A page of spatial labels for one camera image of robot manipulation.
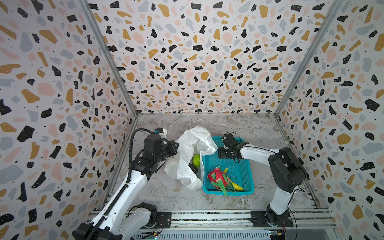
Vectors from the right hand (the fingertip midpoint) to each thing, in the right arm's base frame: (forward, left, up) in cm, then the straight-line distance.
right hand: (220, 150), depth 96 cm
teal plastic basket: (-13, -12, -2) cm, 18 cm away
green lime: (-8, +15, +3) cm, 17 cm away
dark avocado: (-12, +16, 0) cm, 21 cm away
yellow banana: (-22, -8, -1) cm, 24 cm away
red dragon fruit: (-21, +2, +6) cm, 22 cm away
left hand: (-7, +23, +21) cm, 32 cm away
